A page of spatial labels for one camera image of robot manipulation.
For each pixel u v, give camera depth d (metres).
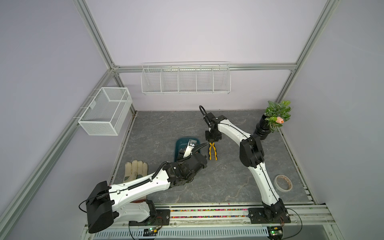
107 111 0.84
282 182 0.85
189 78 0.99
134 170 0.89
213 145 0.99
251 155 0.63
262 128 0.97
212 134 0.90
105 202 0.40
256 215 0.73
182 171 0.55
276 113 0.85
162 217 0.74
